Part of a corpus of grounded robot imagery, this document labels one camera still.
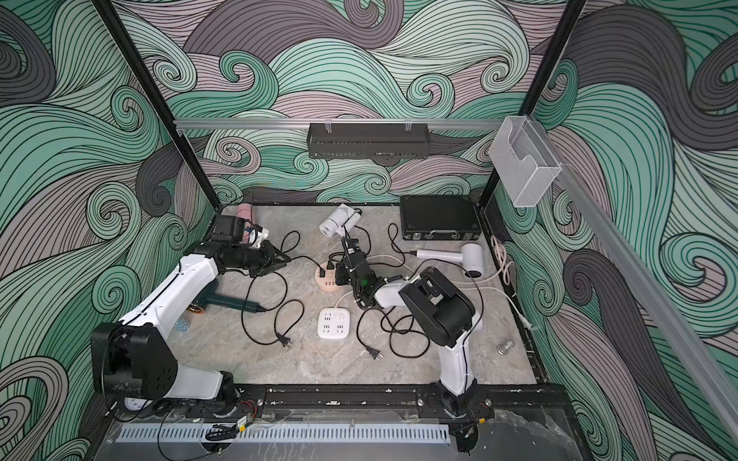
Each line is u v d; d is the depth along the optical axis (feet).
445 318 1.62
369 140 3.12
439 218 4.09
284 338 2.74
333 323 2.82
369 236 3.61
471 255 3.20
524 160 2.60
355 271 2.39
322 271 3.12
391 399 2.45
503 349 2.66
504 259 3.20
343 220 3.64
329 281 3.07
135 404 2.33
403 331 2.81
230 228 2.17
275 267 2.48
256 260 2.36
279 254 2.57
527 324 2.95
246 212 3.71
